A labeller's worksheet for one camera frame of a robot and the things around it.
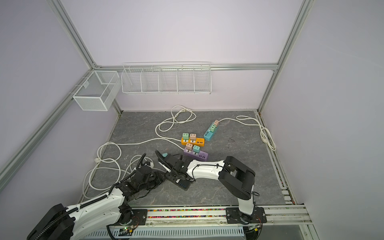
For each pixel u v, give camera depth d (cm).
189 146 93
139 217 74
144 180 67
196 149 91
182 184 81
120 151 96
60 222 41
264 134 105
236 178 46
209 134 103
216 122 105
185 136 96
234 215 74
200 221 74
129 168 89
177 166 66
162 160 64
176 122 112
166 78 106
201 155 93
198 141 99
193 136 96
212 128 102
